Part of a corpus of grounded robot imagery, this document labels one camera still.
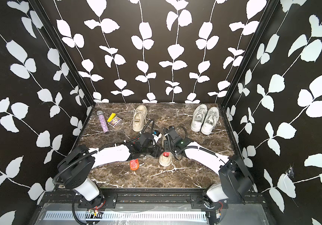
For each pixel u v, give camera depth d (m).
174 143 0.65
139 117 1.04
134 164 0.86
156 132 0.79
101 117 1.07
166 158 0.82
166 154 0.88
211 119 1.01
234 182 0.42
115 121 1.07
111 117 1.11
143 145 0.69
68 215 0.70
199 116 1.01
